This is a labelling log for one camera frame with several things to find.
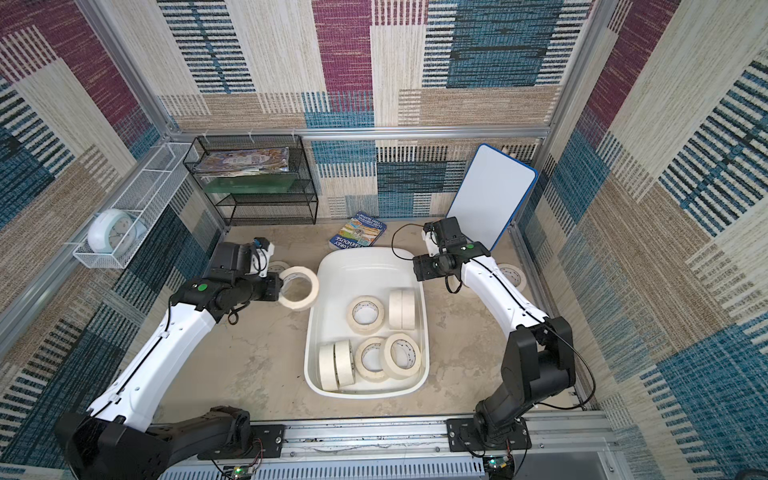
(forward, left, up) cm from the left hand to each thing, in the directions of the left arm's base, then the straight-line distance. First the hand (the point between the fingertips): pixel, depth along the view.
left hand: (279, 280), depth 79 cm
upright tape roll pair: (-4, -32, -10) cm, 34 cm away
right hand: (+8, -40, -4) cm, 41 cm away
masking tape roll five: (-5, -7, -3) cm, 9 cm away
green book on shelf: (+33, +15, +6) cm, 37 cm away
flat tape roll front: (-19, -23, -18) cm, 34 cm away
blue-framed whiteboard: (+24, -59, +8) cm, 64 cm away
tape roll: (-18, -17, -11) cm, 27 cm away
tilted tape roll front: (-13, -32, -20) cm, 40 cm away
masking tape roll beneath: (-6, -23, -18) cm, 29 cm away
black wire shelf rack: (+45, +6, -15) cm, 48 cm away
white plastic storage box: (+16, -13, -21) cm, 29 cm away
